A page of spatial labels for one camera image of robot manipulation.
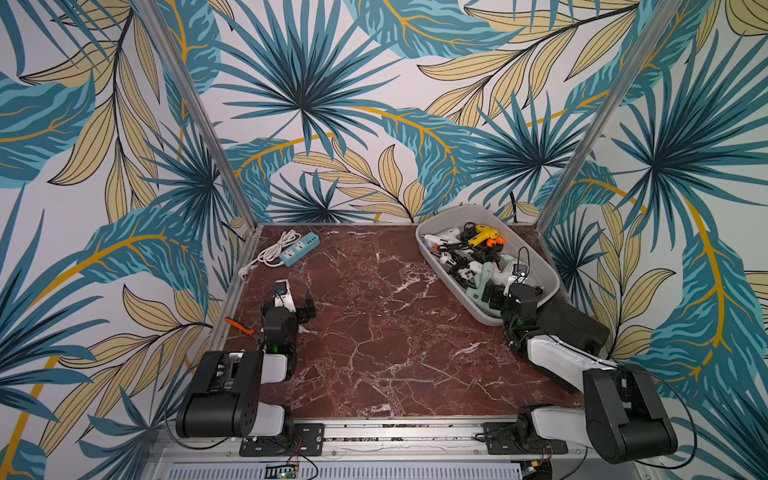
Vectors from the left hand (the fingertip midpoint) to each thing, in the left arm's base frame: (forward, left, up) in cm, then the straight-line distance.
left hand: (293, 295), depth 90 cm
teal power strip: (+23, +4, -6) cm, 24 cm away
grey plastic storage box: (+17, -58, -2) cm, 61 cm away
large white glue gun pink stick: (+15, -68, -5) cm, 70 cm away
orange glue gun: (+25, -68, -1) cm, 73 cm away
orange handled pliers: (-9, +13, -7) cm, 17 cm away
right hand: (+3, -64, +4) cm, 65 cm away
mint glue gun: (+2, -55, -1) cm, 56 cm away
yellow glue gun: (+26, -63, +2) cm, 68 cm away
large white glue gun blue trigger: (+25, -43, -1) cm, 50 cm away
